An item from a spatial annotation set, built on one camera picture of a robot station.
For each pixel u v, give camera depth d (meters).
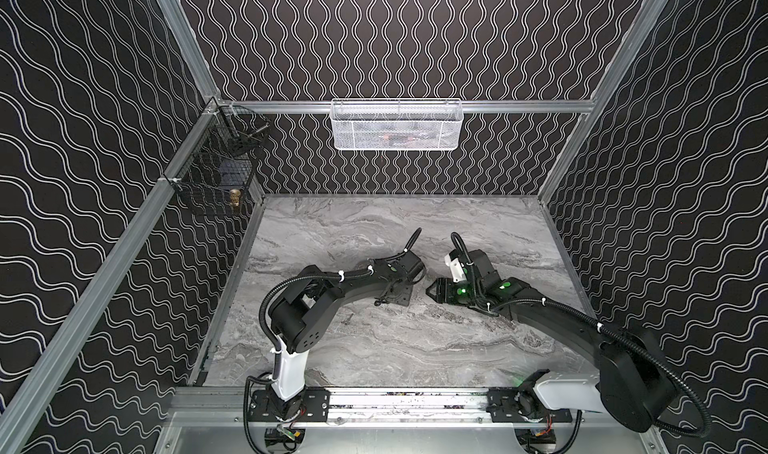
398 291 0.68
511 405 0.74
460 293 0.73
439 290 0.76
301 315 0.49
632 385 0.42
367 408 0.76
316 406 0.74
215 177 0.94
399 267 0.75
